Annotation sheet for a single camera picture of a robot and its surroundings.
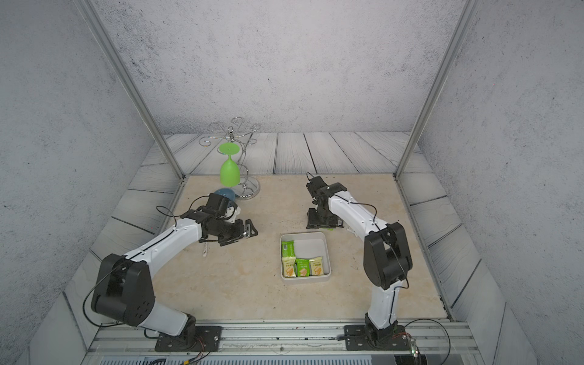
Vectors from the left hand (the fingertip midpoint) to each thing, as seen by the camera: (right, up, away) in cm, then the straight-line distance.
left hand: (252, 235), depth 86 cm
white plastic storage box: (+20, -9, +5) cm, 22 cm away
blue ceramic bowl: (-16, +16, +22) cm, 31 cm away
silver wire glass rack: (-8, +19, +33) cm, 38 cm away
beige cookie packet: (+24, -12, 0) cm, 27 cm away
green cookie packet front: (+19, -12, 0) cm, 22 cm away
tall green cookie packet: (+13, -6, +5) cm, 15 cm away
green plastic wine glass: (-9, +24, +4) cm, 26 cm away
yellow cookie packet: (+14, -12, 0) cm, 18 cm away
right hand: (+25, +4, +3) cm, 25 cm away
